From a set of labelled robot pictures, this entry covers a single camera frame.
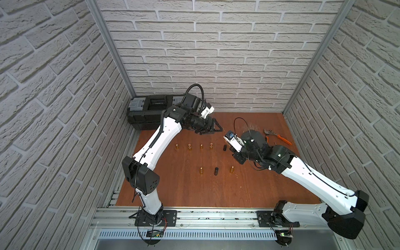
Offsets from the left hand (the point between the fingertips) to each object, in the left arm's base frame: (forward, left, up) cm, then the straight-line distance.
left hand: (221, 128), depth 71 cm
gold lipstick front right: (-8, -8, -27) cm, 29 cm away
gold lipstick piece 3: (+7, +3, -26) cm, 27 cm away
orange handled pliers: (+20, -40, -29) cm, 53 cm away
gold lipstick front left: (-9, +9, -27) cm, 30 cm away
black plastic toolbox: (+24, +45, -14) cm, 53 cm away
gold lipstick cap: (+8, +25, -29) cm, 39 cm away
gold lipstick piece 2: (+8, +9, -28) cm, 31 cm away
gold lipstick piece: (+7, +17, -26) cm, 32 cm away
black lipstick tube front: (-9, +1, -26) cm, 28 cm away
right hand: (-5, -7, -6) cm, 11 cm away
